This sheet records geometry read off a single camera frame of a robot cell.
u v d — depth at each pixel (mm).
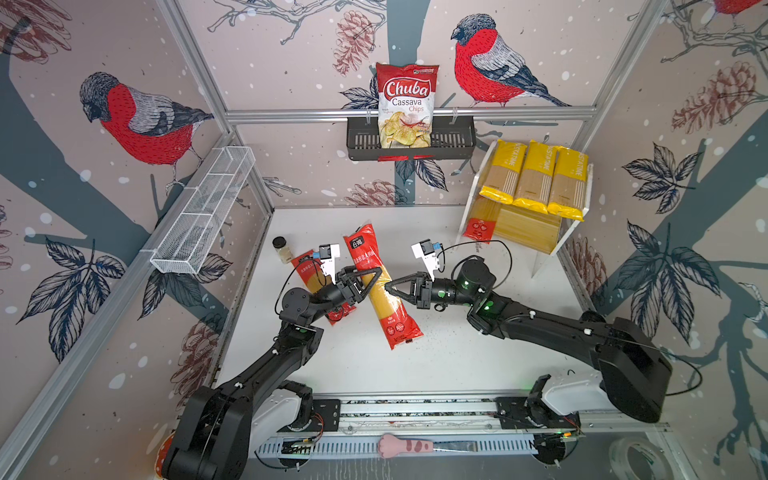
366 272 657
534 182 780
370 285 658
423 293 608
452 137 949
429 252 636
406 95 836
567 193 761
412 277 653
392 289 657
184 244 713
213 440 398
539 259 1049
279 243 980
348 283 631
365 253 667
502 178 799
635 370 420
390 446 674
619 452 657
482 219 927
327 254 651
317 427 721
